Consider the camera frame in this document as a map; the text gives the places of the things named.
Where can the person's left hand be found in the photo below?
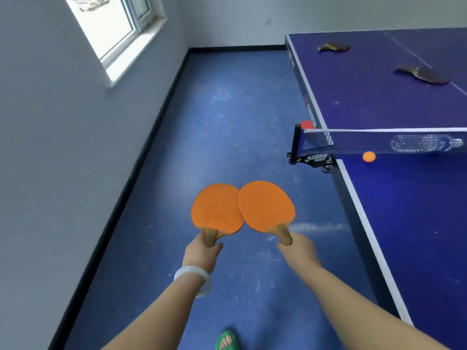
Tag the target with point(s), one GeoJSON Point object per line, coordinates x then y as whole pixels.
{"type": "Point", "coordinates": [199, 255]}

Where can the person's right hand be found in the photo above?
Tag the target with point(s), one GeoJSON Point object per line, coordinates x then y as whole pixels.
{"type": "Point", "coordinates": [301, 255]}

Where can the orange table tennis paddle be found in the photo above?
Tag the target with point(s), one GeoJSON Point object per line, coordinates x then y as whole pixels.
{"type": "Point", "coordinates": [266, 205]}
{"type": "Point", "coordinates": [215, 211]}

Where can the small orange ball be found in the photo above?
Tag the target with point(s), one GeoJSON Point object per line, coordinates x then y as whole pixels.
{"type": "Point", "coordinates": [369, 157]}

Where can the clear plastic water bottle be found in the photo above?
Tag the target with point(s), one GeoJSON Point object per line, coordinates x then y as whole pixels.
{"type": "Point", "coordinates": [423, 143]}

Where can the black table tennis paddle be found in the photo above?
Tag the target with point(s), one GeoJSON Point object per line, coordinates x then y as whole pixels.
{"type": "Point", "coordinates": [337, 47]}
{"type": "Point", "coordinates": [427, 74]}

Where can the person's left forearm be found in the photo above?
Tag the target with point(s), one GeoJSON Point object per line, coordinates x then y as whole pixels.
{"type": "Point", "coordinates": [157, 320]}

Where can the person's right forearm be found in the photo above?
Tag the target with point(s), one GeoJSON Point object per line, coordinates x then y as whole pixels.
{"type": "Point", "coordinates": [365, 317]}

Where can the person's left foot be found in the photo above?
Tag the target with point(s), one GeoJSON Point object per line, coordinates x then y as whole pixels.
{"type": "Point", "coordinates": [227, 342]}

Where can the white jade bangle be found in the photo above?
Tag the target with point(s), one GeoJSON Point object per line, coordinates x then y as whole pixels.
{"type": "Point", "coordinates": [189, 269]}

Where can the green left slipper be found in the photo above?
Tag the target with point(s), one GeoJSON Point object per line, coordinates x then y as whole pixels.
{"type": "Point", "coordinates": [229, 332]}

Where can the blue table tennis table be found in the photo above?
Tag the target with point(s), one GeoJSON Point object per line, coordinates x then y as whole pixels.
{"type": "Point", "coordinates": [419, 215]}

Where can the blue table net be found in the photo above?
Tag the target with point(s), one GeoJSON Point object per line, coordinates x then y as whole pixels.
{"type": "Point", "coordinates": [365, 142]}

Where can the white window sill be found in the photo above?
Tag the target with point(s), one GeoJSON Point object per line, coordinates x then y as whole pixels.
{"type": "Point", "coordinates": [135, 50]}

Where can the white framed window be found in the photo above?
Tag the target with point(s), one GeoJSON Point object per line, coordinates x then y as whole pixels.
{"type": "Point", "coordinates": [109, 21]}

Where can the black net post clamp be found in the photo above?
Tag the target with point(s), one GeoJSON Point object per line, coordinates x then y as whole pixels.
{"type": "Point", "coordinates": [296, 142]}

